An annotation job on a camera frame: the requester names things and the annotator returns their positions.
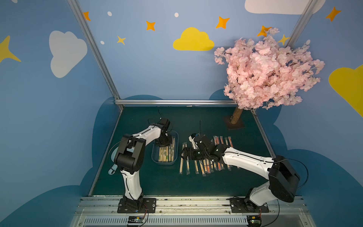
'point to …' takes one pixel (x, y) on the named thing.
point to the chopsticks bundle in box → (166, 154)
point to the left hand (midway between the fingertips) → (168, 143)
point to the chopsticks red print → (208, 168)
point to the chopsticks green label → (211, 166)
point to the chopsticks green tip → (196, 166)
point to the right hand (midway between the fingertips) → (186, 153)
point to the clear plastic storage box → (155, 151)
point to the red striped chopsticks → (202, 169)
